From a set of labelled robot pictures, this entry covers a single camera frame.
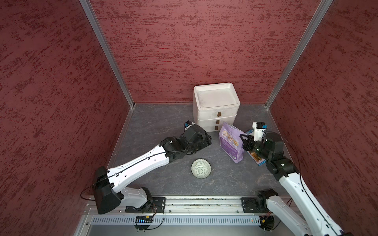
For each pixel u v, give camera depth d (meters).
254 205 0.73
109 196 0.37
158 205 0.74
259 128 0.65
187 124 0.66
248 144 0.65
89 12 0.72
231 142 0.82
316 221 0.41
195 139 0.53
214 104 0.90
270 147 0.56
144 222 0.72
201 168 0.85
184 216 0.71
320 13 0.73
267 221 0.71
